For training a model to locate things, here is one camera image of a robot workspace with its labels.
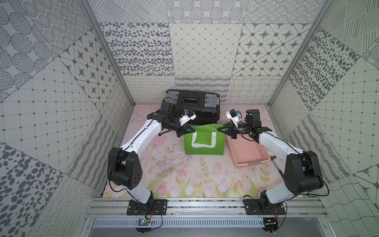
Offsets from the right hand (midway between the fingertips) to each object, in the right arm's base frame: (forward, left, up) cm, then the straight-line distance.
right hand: (219, 130), depth 81 cm
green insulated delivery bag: (-4, +8, -4) cm, 10 cm away
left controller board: (-41, +39, -21) cm, 60 cm away
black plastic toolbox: (+21, +7, -2) cm, 22 cm away
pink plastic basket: (-4, -17, -17) cm, 25 cm away
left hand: (+1, +16, +1) cm, 16 cm away
